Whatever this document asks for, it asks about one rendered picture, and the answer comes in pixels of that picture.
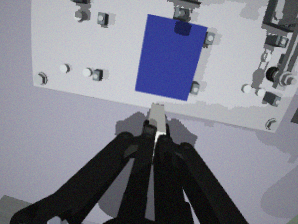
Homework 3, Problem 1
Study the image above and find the toggle clamp with red handle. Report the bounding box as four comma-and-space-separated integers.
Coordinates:
181, 0, 203, 5
262, 0, 298, 91

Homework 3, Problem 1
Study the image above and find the white fixture plate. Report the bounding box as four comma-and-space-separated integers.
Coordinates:
31, 0, 298, 133

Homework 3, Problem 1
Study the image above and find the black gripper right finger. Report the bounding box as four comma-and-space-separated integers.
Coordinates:
152, 105, 249, 224

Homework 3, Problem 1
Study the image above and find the blue rectangular plate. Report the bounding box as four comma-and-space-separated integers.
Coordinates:
135, 14, 208, 101

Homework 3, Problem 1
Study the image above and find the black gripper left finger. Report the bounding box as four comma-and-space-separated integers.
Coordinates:
10, 103, 158, 224

